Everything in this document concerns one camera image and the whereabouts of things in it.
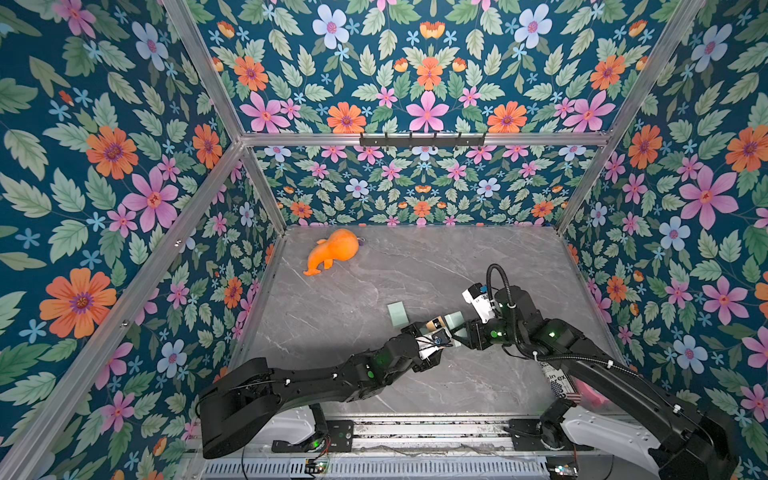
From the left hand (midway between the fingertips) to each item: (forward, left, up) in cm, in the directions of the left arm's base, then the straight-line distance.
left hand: (436, 332), depth 79 cm
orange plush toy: (+39, +29, -6) cm, 49 cm away
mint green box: (+12, +10, -10) cm, 19 cm away
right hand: (-1, -6, +5) cm, 7 cm away
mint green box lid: (-3, -4, +8) cm, 10 cm away
